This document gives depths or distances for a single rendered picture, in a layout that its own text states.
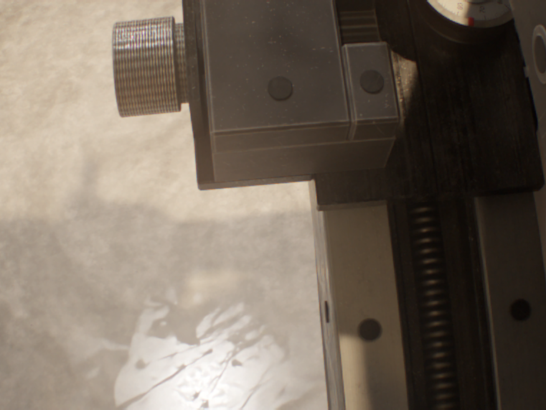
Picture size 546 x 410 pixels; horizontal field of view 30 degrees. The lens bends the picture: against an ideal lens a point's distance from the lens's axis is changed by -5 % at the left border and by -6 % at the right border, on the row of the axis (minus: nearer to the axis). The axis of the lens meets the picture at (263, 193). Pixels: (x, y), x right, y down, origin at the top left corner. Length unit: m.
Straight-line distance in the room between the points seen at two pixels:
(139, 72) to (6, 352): 0.80
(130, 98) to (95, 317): 0.79
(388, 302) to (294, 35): 0.13
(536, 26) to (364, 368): 0.30
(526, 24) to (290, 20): 0.24
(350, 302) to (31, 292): 0.82
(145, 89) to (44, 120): 1.00
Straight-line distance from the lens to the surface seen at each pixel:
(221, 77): 0.43
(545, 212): 0.63
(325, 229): 0.49
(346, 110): 0.43
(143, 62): 0.45
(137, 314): 1.22
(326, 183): 0.48
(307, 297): 1.22
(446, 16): 0.48
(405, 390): 0.48
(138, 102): 0.46
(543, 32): 0.20
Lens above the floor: 0.99
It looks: 49 degrees down
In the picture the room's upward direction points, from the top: 2 degrees counter-clockwise
